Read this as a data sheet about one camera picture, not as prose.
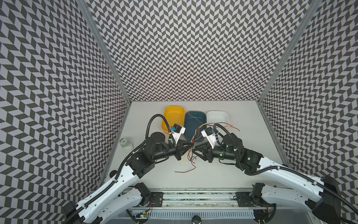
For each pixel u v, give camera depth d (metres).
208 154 0.58
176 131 0.58
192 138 0.64
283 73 0.93
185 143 0.62
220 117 1.08
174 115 1.11
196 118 1.08
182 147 0.56
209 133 0.59
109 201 0.42
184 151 0.61
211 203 0.72
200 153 0.64
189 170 0.80
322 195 0.39
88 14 0.74
